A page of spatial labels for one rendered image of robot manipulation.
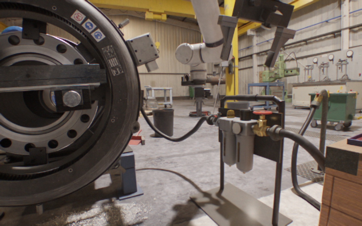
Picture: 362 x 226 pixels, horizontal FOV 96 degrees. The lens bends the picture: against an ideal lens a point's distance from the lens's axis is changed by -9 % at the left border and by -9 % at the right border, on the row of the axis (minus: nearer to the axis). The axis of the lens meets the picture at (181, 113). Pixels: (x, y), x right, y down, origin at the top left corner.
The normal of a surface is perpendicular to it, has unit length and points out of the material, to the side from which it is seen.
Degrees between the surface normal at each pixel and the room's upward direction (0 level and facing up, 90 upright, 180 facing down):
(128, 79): 89
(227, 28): 113
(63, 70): 90
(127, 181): 90
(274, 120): 90
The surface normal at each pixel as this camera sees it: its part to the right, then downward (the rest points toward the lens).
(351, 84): 0.18, 0.10
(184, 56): -0.49, 0.25
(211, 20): 0.15, 0.73
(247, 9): 0.11, 0.49
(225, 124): -0.89, 0.07
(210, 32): -0.18, 0.81
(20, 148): 0.45, 0.08
